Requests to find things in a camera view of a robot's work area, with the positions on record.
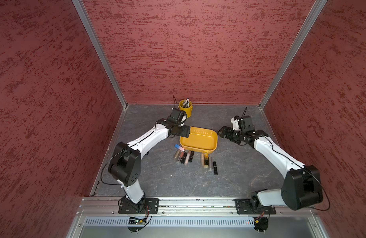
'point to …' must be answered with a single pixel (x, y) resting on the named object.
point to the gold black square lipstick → (206, 165)
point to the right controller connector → (261, 223)
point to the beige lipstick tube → (177, 153)
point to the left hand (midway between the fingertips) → (183, 133)
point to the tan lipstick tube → (202, 159)
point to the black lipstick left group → (183, 159)
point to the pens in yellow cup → (186, 103)
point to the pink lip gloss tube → (187, 157)
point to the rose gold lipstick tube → (181, 155)
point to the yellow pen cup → (188, 110)
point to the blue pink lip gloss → (179, 147)
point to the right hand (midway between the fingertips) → (222, 136)
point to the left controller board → (135, 224)
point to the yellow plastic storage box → (201, 140)
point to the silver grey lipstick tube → (210, 166)
